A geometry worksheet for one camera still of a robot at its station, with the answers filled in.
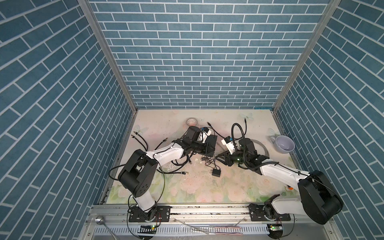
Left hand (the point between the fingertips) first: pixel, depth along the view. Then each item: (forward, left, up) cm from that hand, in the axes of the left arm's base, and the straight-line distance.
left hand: (214, 149), depth 84 cm
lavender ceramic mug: (+9, -48, -9) cm, 50 cm away
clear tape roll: (+30, +13, -11) cm, 35 cm away
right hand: (-3, -1, -1) cm, 3 cm away
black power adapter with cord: (-9, -1, -11) cm, 14 cm away
